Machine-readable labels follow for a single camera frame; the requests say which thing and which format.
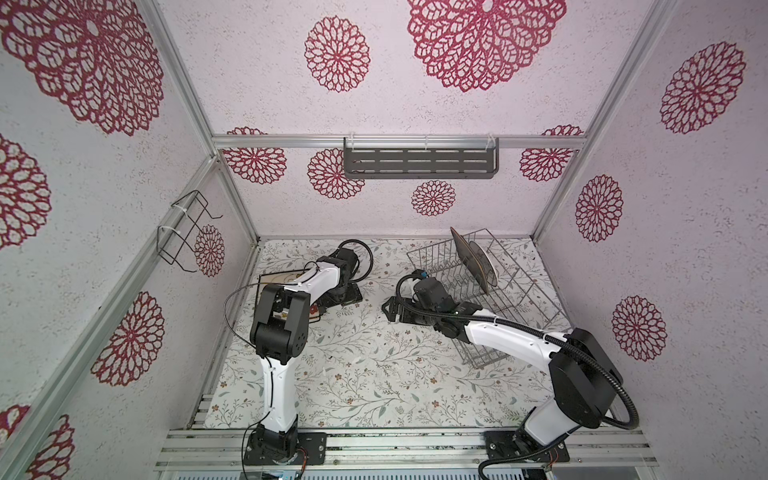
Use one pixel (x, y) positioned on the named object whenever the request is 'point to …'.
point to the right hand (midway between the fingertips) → (392, 304)
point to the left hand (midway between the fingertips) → (340, 308)
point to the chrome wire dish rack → (519, 295)
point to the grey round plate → (488, 269)
